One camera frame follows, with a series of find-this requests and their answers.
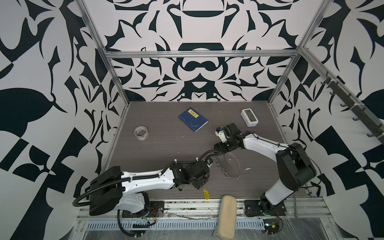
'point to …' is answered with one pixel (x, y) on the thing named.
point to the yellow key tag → (206, 194)
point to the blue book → (192, 119)
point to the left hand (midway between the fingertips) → (202, 170)
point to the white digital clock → (249, 117)
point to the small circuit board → (270, 226)
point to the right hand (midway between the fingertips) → (220, 147)
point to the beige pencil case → (227, 229)
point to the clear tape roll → (141, 133)
